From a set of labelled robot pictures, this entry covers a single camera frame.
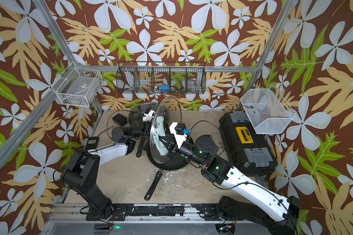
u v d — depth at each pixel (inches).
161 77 38.0
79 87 33.9
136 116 46.3
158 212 29.5
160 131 19.8
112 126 43.7
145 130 25.1
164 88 37.1
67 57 33.8
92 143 38.9
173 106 50.3
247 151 30.2
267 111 33.2
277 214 15.3
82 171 18.6
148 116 27.6
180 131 18.0
